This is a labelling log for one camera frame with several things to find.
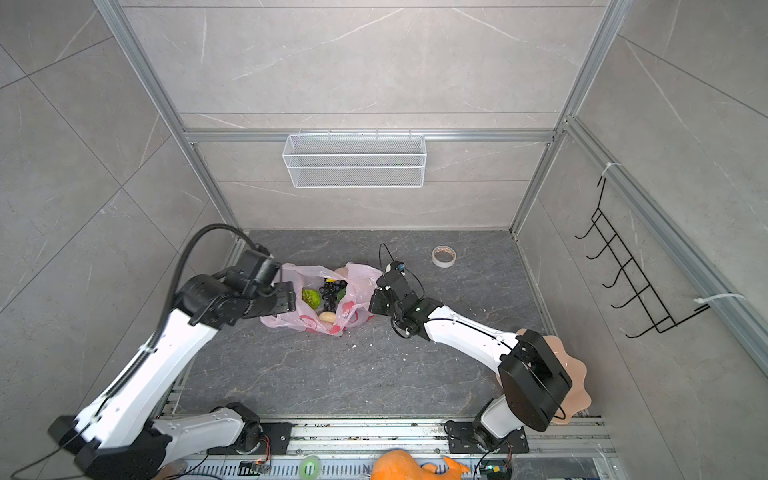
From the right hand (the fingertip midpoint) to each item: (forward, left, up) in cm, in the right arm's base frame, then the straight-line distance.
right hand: (373, 295), depth 85 cm
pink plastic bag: (-1, +6, -2) cm, 6 cm away
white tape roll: (+25, -26, -14) cm, 38 cm away
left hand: (-7, +20, +13) cm, 25 cm away
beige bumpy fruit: (-3, +14, -7) cm, 16 cm away
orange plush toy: (-40, -6, -6) cm, 41 cm away
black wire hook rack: (-19, -59, +19) cm, 65 cm away
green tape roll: (-40, +15, -14) cm, 45 cm away
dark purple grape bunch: (+8, +15, -10) cm, 20 cm away
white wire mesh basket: (+45, +6, +16) cm, 48 cm away
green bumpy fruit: (+4, +20, -7) cm, 22 cm away
